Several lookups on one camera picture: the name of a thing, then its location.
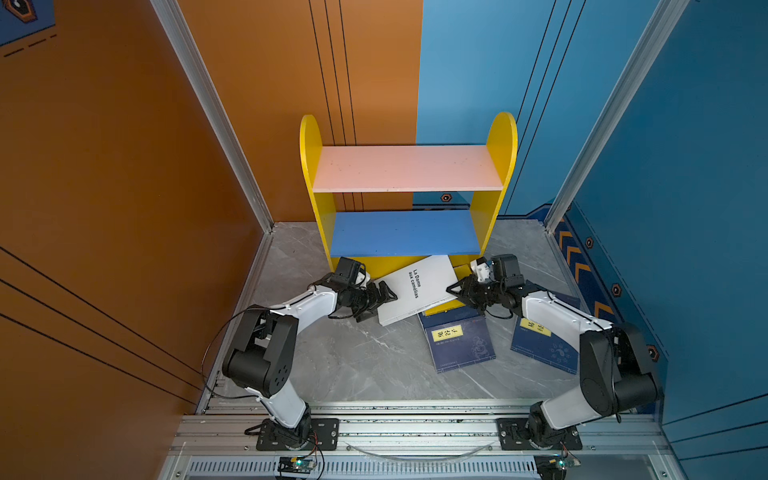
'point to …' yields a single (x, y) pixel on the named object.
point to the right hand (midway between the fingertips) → (447, 292)
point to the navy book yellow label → (457, 338)
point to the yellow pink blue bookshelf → (384, 241)
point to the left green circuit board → (297, 464)
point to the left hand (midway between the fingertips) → (389, 301)
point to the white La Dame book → (419, 288)
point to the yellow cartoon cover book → (444, 308)
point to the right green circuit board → (551, 467)
